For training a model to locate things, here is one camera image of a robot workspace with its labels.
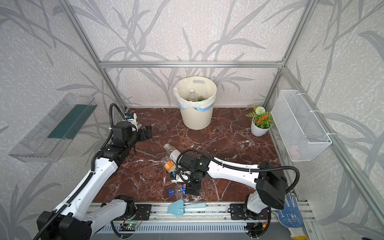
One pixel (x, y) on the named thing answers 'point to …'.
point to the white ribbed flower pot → (256, 131)
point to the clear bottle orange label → (170, 166)
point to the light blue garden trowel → (177, 207)
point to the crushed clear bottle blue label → (179, 190)
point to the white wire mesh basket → (302, 133)
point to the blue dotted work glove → (290, 216)
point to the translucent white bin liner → (203, 86)
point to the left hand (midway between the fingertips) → (145, 122)
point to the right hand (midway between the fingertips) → (189, 178)
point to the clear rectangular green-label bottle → (200, 99)
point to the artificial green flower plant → (261, 118)
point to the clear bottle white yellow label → (172, 151)
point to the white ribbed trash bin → (195, 120)
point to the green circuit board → (128, 227)
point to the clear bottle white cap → (193, 97)
